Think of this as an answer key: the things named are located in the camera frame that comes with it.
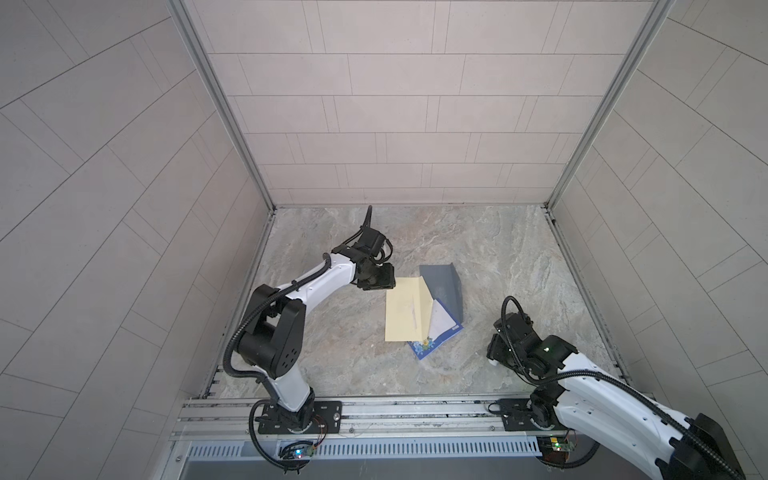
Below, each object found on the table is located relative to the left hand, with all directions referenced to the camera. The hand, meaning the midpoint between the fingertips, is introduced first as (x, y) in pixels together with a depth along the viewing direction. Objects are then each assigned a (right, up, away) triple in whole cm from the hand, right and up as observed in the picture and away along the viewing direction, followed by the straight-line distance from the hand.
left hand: (398, 279), depth 88 cm
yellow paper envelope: (+3, -10, +1) cm, 11 cm away
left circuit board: (-22, -34, -23) cm, 47 cm away
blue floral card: (+7, -19, -5) cm, 20 cm away
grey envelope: (+15, -3, +8) cm, 17 cm away
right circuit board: (+36, -36, -20) cm, 55 cm away
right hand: (+26, -21, -5) cm, 34 cm away
